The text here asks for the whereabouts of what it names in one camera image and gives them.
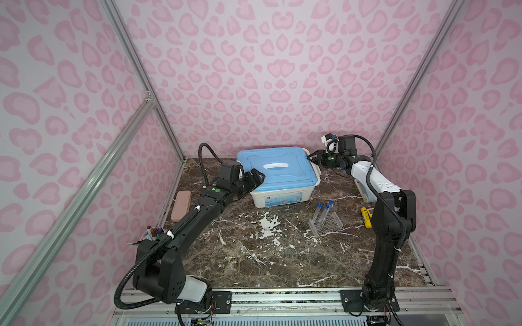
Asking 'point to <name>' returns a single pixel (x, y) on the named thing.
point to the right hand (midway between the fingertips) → (313, 155)
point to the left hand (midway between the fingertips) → (261, 176)
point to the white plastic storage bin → (289, 196)
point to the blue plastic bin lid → (285, 168)
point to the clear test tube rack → (330, 223)
